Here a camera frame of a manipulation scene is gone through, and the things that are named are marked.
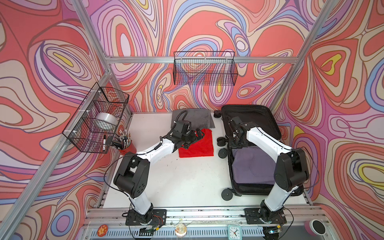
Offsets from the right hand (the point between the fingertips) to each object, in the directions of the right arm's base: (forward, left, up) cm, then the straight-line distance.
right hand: (236, 148), depth 89 cm
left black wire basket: (+1, +73, +25) cm, 77 cm away
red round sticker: (-38, +71, -8) cm, 81 cm away
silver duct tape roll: (+4, +68, +24) cm, 73 cm away
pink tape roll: (-40, -28, -4) cm, 49 cm away
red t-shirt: (+6, +19, -8) cm, 22 cm away
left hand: (+6, +21, +6) cm, 22 cm away
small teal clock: (-41, +8, -7) cm, 42 cm away
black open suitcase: (+26, -27, -1) cm, 37 cm away
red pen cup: (+4, +65, -1) cm, 65 cm away
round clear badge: (-39, +33, -8) cm, 52 cm away
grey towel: (+31, +20, -7) cm, 38 cm away
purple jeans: (-10, -8, -3) cm, 13 cm away
